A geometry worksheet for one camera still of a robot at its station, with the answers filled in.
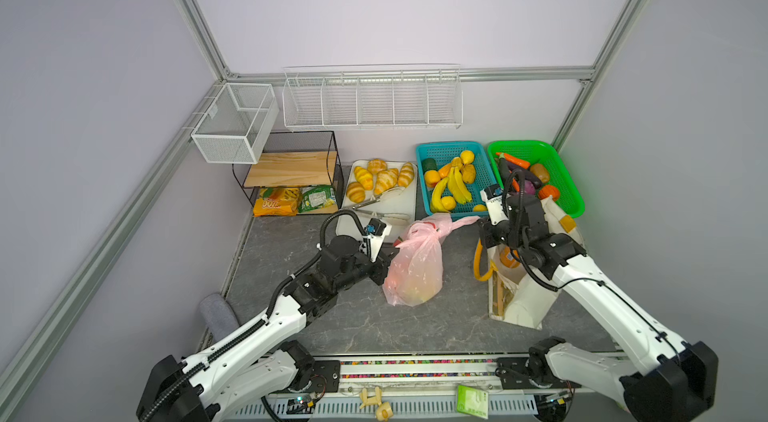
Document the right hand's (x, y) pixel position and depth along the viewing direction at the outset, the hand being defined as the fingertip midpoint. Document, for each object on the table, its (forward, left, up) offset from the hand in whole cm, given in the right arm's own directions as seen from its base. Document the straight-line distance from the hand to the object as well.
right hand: (483, 221), depth 80 cm
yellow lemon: (+37, -3, -11) cm, 39 cm away
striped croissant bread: (+33, +36, -17) cm, 52 cm away
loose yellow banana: (+30, +1, -17) cm, 35 cm away
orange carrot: (+39, -22, -15) cm, 47 cm away
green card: (-38, +6, -18) cm, 43 cm away
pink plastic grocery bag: (-12, +19, -5) cm, 23 cm away
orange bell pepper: (+23, -30, -14) cm, 41 cm away
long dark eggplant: (+35, -28, -18) cm, 48 cm away
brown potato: (+33, -31, -16) cm, 48 cm away
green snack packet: (+19, +52, -13) cm, 57 cm away
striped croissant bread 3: (+34, +20, -17) cm, 43 cm away
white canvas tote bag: (-15, -10, -13) cm, 23 cm away
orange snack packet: (+17, +65, -12) cm, 69 cm away
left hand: (-9, +23, 0) cm, 25 cm away
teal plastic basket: (+31, -7, -16) cm, 36 cm away
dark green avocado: (+36, +12, -14) cm, 41 cm away
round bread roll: (+36, +32, -15) cm, 51 cm away
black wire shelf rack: (+29, +60, -4) cm, 67 cm away
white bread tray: (+21, +24, -20) cm, 37 cm away
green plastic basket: (+18, -36, -15) cm, 43 cm away
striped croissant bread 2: (+30, +28, -16) cm, 44 cm away
